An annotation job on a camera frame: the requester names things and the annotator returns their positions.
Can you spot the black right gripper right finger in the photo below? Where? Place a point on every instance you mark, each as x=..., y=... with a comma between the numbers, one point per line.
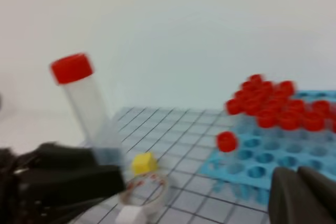
x=316, y=197

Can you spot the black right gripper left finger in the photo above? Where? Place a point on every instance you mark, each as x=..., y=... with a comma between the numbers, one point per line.
x=291, y=200

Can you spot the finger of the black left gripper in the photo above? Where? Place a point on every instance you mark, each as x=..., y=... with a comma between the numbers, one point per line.
x=51, y=156
x=60, y=187

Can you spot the red capped clear test tube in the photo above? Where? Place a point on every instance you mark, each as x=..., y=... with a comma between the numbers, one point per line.
x=74, y=74

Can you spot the blue test tube rack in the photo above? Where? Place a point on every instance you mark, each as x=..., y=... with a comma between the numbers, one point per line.
x=279, y=129

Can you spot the lone front red capped tube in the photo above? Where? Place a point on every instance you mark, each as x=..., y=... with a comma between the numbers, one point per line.
x=227, y=144

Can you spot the clear tape roll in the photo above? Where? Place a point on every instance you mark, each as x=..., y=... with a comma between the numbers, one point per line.
x=150, y=192

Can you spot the yellow foam cube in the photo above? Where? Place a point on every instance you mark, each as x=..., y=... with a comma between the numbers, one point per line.
x=144, y=163

